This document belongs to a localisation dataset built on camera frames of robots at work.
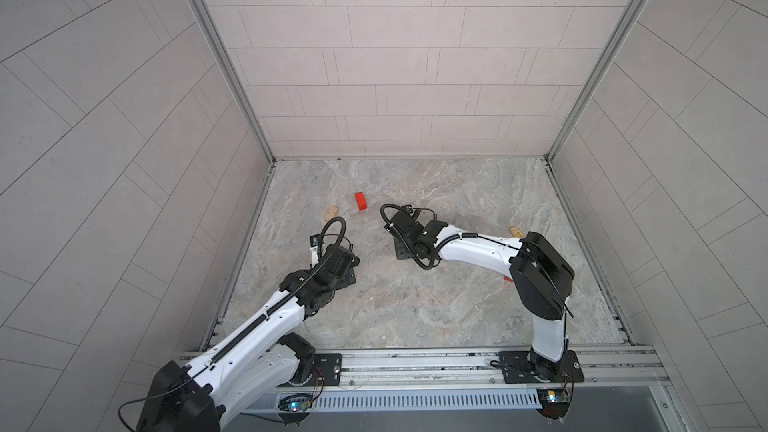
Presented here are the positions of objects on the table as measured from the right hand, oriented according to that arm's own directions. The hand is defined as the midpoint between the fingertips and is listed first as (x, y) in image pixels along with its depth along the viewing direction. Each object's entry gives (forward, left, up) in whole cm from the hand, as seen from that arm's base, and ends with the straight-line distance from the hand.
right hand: (401, 249), depth 90 cm
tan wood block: (+15, +23, 0) cm, 27 cm away
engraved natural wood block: (+4, -37, -2) cm, 37 cm away
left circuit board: (-37, +26, 0) cm, 45 cm away
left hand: (-6, +17, +3) cm, 19 cm away
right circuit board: (-39, -33, -5) cm, 51 cm away
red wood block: (+18, +13, +1) cm, 22 cm away
